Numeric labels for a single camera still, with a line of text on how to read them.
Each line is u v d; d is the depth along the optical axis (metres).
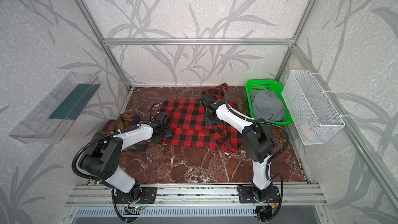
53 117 0.65
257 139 0.50
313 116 0.62
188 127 0.97
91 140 0.89
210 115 0.67
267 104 1.03
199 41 0.96
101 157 0.46
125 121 0.98
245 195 0.73
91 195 0.75
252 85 1.16
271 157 0.53
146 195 0.73
